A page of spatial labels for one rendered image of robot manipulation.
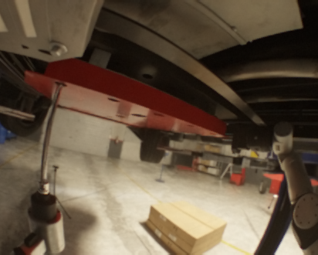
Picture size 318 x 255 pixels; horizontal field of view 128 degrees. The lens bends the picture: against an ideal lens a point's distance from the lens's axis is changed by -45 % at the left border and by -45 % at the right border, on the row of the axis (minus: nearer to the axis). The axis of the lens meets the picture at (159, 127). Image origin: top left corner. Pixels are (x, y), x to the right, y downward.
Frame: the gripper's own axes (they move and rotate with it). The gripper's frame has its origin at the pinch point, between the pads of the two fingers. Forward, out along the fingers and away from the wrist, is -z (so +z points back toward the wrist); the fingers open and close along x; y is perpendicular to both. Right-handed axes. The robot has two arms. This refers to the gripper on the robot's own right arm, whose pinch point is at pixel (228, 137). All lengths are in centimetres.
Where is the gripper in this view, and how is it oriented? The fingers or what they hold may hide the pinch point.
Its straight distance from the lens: 61.0
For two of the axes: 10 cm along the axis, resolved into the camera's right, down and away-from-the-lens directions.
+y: -8.1, -2.2, -5.4
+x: 2.0, -9.7, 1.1
